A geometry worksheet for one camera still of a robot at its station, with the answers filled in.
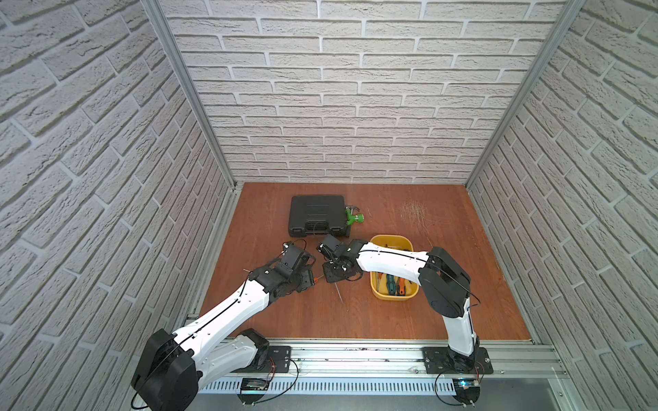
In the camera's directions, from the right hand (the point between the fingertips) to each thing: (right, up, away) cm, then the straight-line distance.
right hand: (333, 274), depth 89 cm
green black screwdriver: (+20, -2, -3) cm, 20 cm away
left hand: (-8, +3, -6) cm, 11 cm away
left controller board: (-22, -27, -19) cm, 40 cm away
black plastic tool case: (-7, +21, +13) cm, 25 cm away
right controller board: (+38, -28, -18) cm, 51 cm away
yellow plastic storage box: (+16, -2, 0) cm, 16 cm away
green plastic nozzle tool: (+10, +20, +15) cm, 27 cm away
